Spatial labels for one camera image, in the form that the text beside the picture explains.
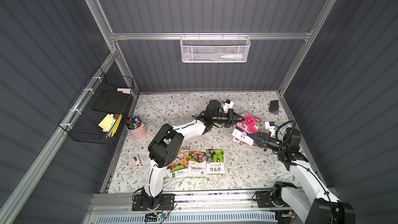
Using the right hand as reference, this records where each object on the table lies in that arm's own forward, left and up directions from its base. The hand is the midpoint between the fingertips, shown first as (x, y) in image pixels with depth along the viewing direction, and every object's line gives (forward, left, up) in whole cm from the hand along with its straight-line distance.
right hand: (250, 138), depth 76 cm
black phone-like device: (+33, -26, -15) cm, 45 cm away
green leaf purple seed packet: (-5, +17, -18) cm, 25 cm away
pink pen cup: (+10, +63, -5) cm, 64 cm away
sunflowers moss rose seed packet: (-8, +27, -17) cm, 33 cm away
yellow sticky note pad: (+1, +67, +12) cm, 68 cm away
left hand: (+6, +2, +4) cm, 8 cm away
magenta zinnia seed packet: (+7, -1, +1) cm, 7 cm away
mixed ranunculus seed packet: (-9, +37, -17) cm, 42 cm away
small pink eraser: (-6, +63, -16) cm, 65 cm away
